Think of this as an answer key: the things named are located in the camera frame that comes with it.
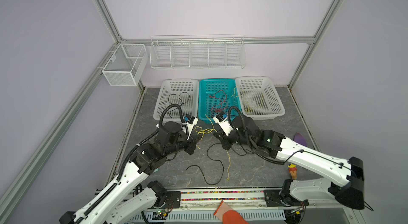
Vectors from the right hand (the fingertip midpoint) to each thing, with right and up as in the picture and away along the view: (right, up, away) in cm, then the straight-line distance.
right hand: (214, 134), depth 70 cm
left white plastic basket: (-26, +26, +46) cm, 59 cm away
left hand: (-6, -2, -2) cm, 7 cm away
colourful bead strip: (+5, -30, +8) cm, 31 cm away
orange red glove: (+7, -37, +1) cm, 37 cm away
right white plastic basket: (+34, +18, +46) cm, 59 cm away
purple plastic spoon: (+51, -7, +24) cm, 57 cm away
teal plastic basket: (+3, +20, +46) cm, 50 cm away
